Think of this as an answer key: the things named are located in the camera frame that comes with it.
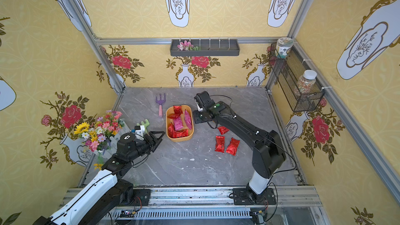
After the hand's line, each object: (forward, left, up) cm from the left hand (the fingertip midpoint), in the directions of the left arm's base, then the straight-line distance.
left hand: (159, 134), depth 80 cm
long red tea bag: (+22, -7, -11) cm, 26 cm away
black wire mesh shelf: (+36, -77, +10) cm, 86 cm away
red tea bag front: (+6, -5, -11) cm, 13 cm away
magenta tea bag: (+14, -14, -10) cm, 22 cm away
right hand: (+11, -21, +2) cm, 24 cm away
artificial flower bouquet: (0, +31, +1) cm, 31 cm away
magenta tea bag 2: (+12, -8, -11) cm, 18 cm away
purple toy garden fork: (+34, +7, -16) cm, 38 cm away
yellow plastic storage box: (+6, -5, -11) cm, 13 cm away
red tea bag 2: (-2, -32, -11) cm, 34 cm away
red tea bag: (-3, -39, -11) cm, 41 cm away
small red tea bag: (+8, -35, -11) cm, 38 cm away
